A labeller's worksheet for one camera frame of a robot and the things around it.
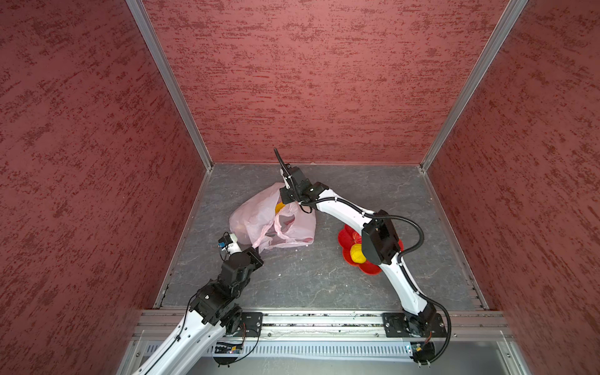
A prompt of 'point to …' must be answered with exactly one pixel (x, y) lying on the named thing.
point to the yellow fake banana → (279, 206)
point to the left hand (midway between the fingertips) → (260, 251)
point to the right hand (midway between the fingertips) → (284, 194)
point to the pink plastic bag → (255, 221)
